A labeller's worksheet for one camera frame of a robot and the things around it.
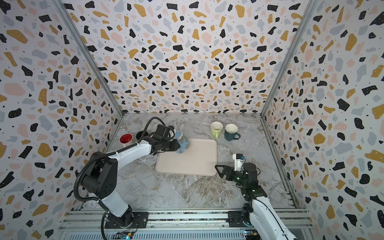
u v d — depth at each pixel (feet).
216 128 3.37
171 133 2.52
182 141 2.99
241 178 2.30
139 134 3.19
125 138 3.25
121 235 2.30
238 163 2.50
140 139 2.07
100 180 1.51
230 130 3.39
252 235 2.35
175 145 2.68
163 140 2.42
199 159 3.04
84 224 2.41
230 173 2.40
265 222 1.61
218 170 2.54
